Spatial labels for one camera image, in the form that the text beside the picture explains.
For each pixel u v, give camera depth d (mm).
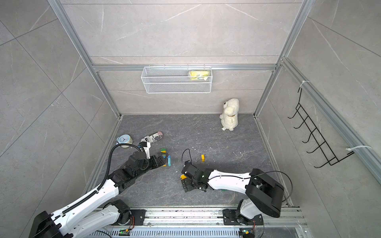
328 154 604
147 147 719
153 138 1011
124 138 1007
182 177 853
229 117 1039
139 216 731
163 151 982
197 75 848
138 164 594
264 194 422
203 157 925
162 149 973
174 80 1005
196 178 632
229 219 728
